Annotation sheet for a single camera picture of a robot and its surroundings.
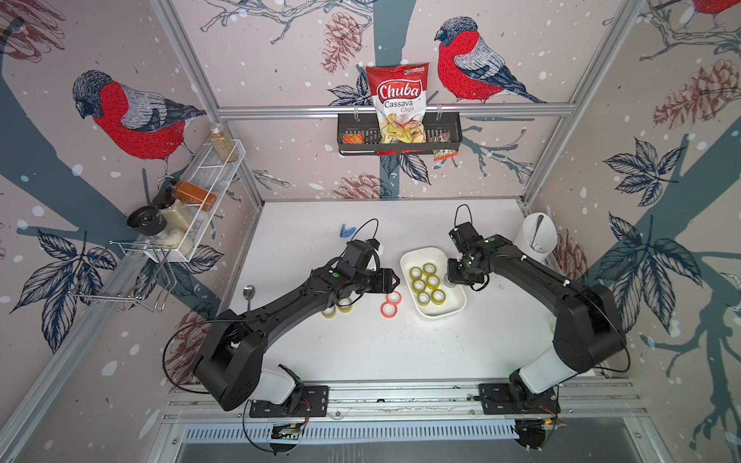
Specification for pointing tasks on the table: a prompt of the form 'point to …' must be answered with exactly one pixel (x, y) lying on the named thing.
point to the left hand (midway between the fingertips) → (397, 276)
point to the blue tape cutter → (343, 232)
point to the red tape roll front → (388, 310)
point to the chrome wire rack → (128, 275)
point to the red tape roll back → (394, 297)
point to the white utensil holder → (536, 236)
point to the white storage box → (456, 296)
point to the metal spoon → (248, 293)
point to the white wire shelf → (188, 224)
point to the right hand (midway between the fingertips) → (452, 276)
